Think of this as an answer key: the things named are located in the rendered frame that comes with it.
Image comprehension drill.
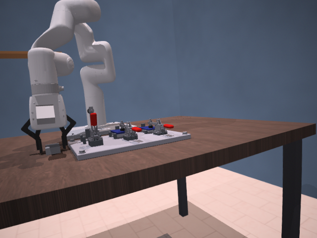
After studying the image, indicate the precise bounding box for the blue flat plate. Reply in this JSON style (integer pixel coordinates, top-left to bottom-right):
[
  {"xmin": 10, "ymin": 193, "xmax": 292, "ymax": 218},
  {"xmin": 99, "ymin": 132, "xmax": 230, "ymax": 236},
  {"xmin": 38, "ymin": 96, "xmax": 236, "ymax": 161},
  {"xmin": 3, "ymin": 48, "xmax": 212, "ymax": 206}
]
[
  {"xmin": 139, "ymin": 126, "xmax": 155, "ymax": 132},
  {"xmin": 111, "ymin": 129, "xmax": 125, "ymax": 137}
]

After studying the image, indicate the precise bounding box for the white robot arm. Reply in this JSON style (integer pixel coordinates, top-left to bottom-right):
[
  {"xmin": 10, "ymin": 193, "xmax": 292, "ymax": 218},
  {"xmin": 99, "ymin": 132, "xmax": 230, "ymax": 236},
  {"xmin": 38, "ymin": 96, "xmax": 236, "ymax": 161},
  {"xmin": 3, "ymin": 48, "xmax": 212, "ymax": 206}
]
[{"xmin": 28, "ymin": 0, "xmax": 116, "ymax": 129}]

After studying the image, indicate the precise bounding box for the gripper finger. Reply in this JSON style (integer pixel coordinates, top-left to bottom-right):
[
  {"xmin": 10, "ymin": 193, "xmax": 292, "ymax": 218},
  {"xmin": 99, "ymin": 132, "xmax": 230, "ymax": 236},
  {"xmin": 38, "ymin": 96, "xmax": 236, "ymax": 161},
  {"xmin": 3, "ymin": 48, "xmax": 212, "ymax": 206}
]
[
  {"xmin": 21, "ymin": 119, "xmax": 42, "ymax": 153},
  {"xmin": 60, "ymin": 115, "xmax": 76, "ymax": 149}
]

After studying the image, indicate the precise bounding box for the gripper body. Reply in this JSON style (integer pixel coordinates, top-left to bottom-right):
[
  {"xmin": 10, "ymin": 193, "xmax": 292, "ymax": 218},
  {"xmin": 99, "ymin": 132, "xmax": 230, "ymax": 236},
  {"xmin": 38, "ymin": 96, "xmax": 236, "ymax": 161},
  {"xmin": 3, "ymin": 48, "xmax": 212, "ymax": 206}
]
[{"xmin": 29, "ymin": 93, "xmax": 67, "ymax": 130}]

